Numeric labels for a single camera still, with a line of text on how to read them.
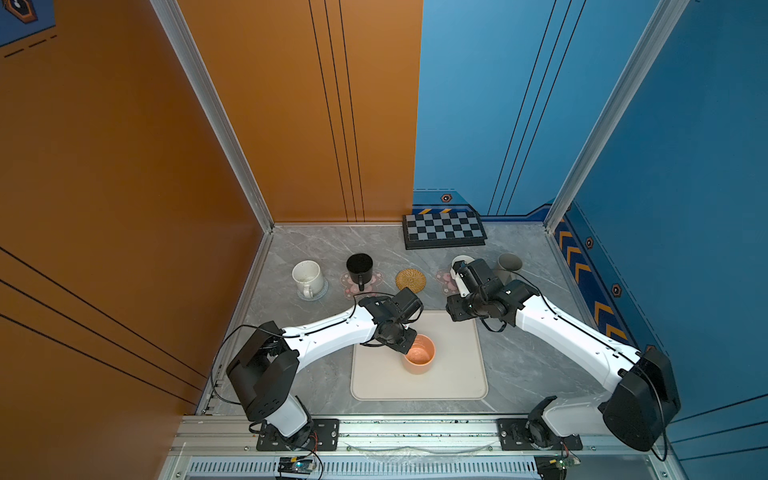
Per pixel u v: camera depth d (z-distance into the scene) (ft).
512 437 2.37
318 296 3.24
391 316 2.08
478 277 2.04
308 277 3.27
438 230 3.70
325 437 2.42
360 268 3.15
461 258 3.26
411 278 3.38
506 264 3.10
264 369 1.43
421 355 2.79
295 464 2.32
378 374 2.72
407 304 2.16
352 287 3.28
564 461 2.28
